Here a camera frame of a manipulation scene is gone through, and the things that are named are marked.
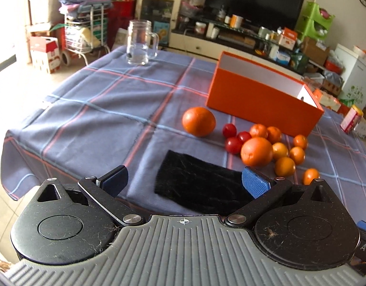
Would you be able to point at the red cherry tomato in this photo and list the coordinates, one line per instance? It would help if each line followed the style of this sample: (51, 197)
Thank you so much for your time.
(229, 130)
(233, 145)
(244, 136)

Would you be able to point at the red cherry tomato back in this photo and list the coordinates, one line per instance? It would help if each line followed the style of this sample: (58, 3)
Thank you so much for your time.
(229, 130)

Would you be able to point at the orange cardboard box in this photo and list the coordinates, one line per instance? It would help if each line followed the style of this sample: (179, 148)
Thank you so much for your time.
(255, 92)

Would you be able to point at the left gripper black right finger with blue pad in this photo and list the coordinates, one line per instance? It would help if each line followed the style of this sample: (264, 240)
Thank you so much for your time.
(266, 193)

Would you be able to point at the green stacked plastic bins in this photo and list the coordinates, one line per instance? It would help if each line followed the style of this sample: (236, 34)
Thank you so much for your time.
(314, 22)

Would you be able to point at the white glass door cabinet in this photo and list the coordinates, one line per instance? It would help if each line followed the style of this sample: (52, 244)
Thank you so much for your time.
(162, 14)

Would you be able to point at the blue plaid tablecloth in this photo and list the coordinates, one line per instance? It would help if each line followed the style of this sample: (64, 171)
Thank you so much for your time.
(111, 113)

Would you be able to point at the small yellow-orange tangerine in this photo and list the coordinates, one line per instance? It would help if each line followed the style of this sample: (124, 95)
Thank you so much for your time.
(280, 150)

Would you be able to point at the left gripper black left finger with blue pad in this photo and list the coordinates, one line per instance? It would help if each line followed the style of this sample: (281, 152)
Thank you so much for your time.
(102, 193)

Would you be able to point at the small tangerine front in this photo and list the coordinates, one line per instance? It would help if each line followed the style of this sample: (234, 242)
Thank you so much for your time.
(284, 167)

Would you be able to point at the red cherry tomato front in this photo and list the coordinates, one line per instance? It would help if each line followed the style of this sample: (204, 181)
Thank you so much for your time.
(233, 145)

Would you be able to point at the wire shopping trolley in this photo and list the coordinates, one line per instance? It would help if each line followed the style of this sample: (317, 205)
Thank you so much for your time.
(85, 28)

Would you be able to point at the white small refrigerator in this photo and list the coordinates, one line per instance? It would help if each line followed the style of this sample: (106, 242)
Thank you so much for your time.
(353, 90)

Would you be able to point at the large orange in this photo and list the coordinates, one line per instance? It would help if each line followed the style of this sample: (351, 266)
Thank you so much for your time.
(257, 152)
(198, 121)

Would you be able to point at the black knitted sock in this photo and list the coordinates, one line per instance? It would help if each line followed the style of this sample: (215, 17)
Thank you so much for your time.
(200, 186)

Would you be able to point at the glass mason jar mug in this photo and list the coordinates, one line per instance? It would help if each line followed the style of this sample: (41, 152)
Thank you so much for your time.
(142, 42)

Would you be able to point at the white red cardboard box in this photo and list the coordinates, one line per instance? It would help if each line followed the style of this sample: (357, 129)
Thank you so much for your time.
(45, 54)

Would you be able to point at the red yellow snack can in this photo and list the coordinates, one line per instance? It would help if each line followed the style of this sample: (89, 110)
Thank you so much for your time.
(351, 119)

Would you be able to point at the white tv console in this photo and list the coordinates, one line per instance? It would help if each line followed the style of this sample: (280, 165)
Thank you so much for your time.
(209, 39)

